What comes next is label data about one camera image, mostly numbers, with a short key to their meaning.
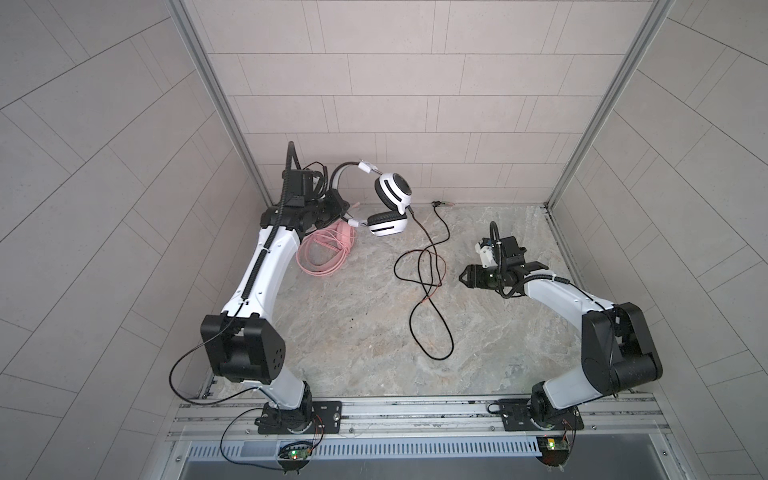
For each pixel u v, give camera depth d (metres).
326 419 0.71
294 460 0.64
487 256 0.82
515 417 0.71
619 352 0.43
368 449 1.05
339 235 0.97
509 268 0.69
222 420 0.71
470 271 0.81
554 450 0.68
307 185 0.61
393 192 0.66
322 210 0.67
